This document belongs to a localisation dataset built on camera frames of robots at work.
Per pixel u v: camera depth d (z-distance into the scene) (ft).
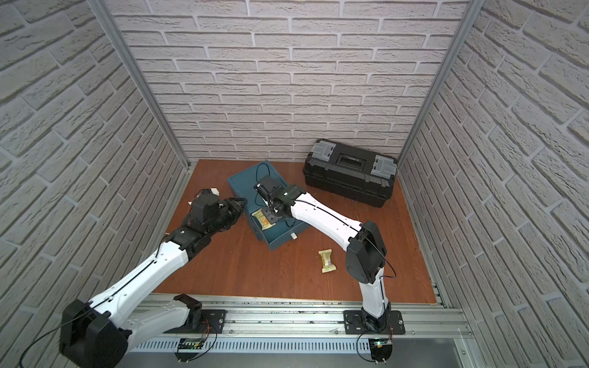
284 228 2.38
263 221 2.61
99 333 1.23
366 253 1.54
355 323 2.43
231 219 2.28
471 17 2.31
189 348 2.34
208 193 2.43
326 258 2.80
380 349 2.30
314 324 2.48
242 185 2.73
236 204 2.64
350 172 3.13
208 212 1.91
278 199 1.89
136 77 2.80
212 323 2.45
